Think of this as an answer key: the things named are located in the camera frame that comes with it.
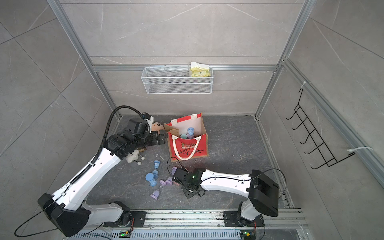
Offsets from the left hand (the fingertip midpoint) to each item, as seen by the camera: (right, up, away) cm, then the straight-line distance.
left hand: (162, 133), depth 74 cm
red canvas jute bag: (+8, -11, +18) cm, 22 cm away
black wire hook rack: (+72, -1, -5) cm, 72 cm away
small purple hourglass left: (-2, -29, +10) cm, 30 cm away
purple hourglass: (-5, -33, +5) cm, 34 cm away
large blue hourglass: (-8, -24, +5) cm, 26 cm away
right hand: (+15, -31, +5) cm, 34 cm away
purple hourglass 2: (+4, -23, +17) cm, 29 cm away
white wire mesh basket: (+18, +36, +27) cm, 48 cm away
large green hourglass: (+9, -3, +22) cm, 24 cm away
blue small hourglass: (+14, -2, +21) cm, 25 cm away
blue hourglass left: (-7, -21, +17) cm, 28 cm away
